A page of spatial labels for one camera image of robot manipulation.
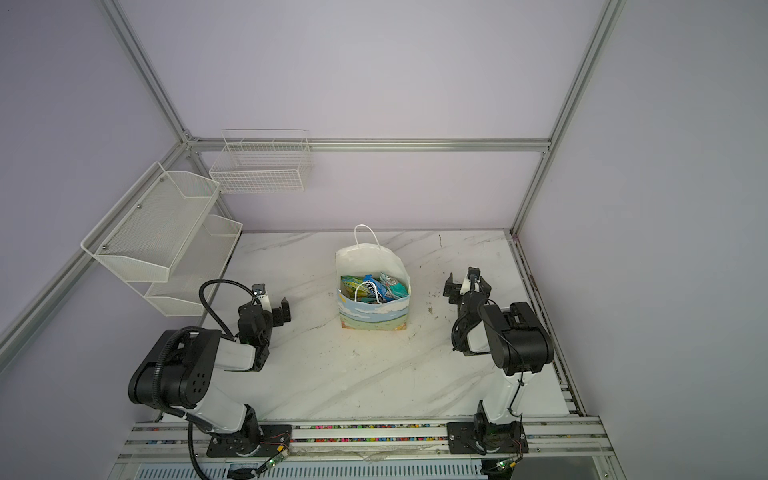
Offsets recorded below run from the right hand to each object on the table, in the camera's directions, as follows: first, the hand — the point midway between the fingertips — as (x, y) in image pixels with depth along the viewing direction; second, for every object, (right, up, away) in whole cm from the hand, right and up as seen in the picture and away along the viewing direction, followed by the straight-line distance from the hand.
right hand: (465, 274), depth 94 cm
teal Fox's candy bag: (-23, -4, -11) cm, 25 cm away
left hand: (-64, -9, 0) cm, 64 cm away
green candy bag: (-36, -2, -7) cm, 37 cm away
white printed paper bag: (-29, -3, -12) cm, 32 cm away
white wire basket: (-66, +37, +1) cm, 76 cm away
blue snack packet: (-27, -4, -11) cm, 29 cm away
